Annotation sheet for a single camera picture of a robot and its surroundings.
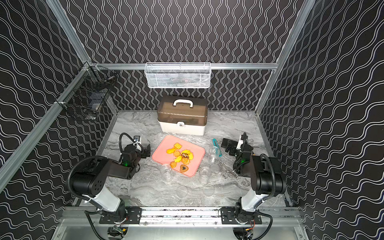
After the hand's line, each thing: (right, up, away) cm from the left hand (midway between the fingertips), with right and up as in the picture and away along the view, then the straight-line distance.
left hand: (140, 142), depth 94 cm
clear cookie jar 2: (+40, -18, -6) cm, 44 cm away
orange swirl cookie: (+28, -12, -2) cm, 31 cm away
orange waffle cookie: (+23, -3, +4) cm, 23 cm away
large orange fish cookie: (+32, -9, 0) cm, 33 cm away
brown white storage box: (+27, +17, -3) cm, 32 cm away
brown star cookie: (+28, -8, -2) cm, 29 cm away
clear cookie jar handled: (+46, -7, -4) cm, 46 cm away
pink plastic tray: (+36, -7, +3) cm, 37 cm away
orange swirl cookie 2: (+21, -13, -4) cm, 25 cm away
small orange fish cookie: (+18, -6, +3) cm, 20 cm away
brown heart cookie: (+27, -15, -4) cm, 31 cm away
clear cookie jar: (+17, -17, -6) cm, 25 cm away
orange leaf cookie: (+22, -7, +1) cm, 24 cm away
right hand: (+61, -1, +2) cm, 61 cm away
